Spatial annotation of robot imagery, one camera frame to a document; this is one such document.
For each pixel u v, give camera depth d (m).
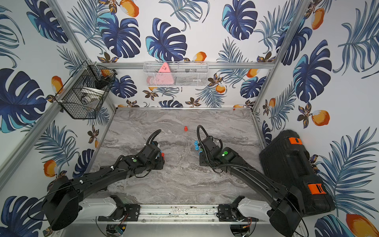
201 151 0.62
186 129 1.07
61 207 0.41
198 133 0.60
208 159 0.57
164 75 0.90
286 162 0.70
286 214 0.38
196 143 0.99
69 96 0.75
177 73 0.92
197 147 0.97
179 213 0.76
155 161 0.70
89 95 0.80
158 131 0.67
